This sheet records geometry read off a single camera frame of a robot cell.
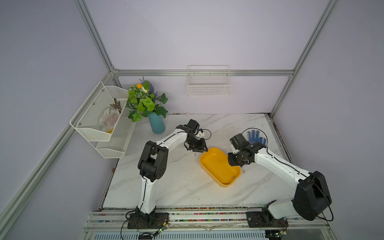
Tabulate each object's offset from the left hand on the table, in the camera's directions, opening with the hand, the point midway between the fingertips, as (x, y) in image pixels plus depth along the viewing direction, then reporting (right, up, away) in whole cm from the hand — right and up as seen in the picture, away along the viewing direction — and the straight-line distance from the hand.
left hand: (206, 150), depth 92 cm
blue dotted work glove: (+37, +7, +15) cm, 40 cm away
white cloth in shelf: (-53, +19, -13) cm, 58 cm away
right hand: (+15, -7, -7) cm, 17 cm away
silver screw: (+24, -13, -1) cm, 27 cm away
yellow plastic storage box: (+7, -9, +6) cm, 13 cm away
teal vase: (-34, +18, +15) cm, 41 cm away
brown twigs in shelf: (-50, +26, -10) cm, 58 cm away
